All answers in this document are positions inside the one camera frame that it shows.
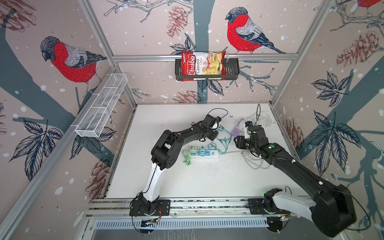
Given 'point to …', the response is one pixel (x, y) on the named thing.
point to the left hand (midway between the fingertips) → (214, 132)
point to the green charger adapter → (193, 150)
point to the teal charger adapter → (202, 151)
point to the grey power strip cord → (252, 161)
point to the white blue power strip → (208, 154)
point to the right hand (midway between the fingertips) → (236, 141)
